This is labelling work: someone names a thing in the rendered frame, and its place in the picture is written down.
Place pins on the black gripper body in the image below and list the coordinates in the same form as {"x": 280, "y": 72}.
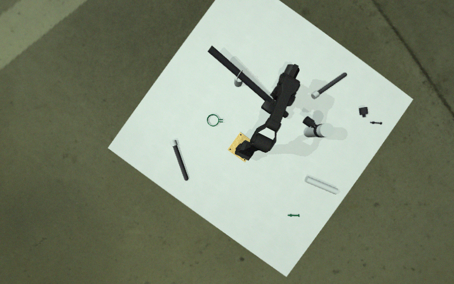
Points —
{"x": 267, "y": 106}

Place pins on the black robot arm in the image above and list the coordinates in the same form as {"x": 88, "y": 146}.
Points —
{"x": 286, "y": 89}

